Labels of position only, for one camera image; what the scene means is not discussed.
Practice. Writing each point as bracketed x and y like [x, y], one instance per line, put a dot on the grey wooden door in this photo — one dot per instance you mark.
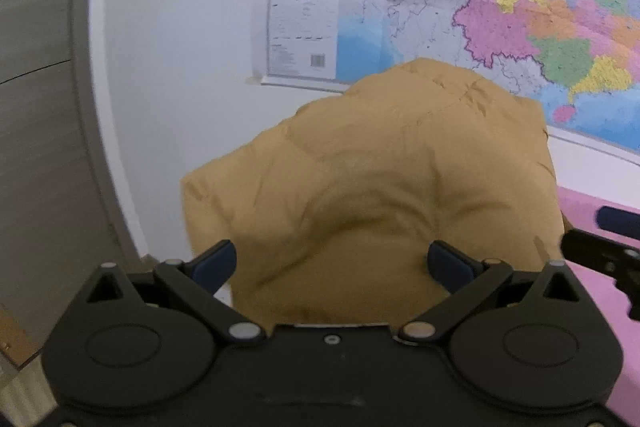
[40, 107]

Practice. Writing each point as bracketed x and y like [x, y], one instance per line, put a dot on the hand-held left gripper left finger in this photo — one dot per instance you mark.
[215, 264]

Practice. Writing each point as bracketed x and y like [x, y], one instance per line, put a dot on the tan puffer jacket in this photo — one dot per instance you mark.
[375, 167]

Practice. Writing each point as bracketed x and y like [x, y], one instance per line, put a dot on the pink floral bed sheet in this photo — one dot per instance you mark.
[580, 207]

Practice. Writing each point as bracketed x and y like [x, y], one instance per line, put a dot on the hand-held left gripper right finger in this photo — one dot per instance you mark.
[449, 266]

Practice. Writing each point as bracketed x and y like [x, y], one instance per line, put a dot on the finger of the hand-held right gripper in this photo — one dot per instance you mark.
[590, 249]
[617, 221]

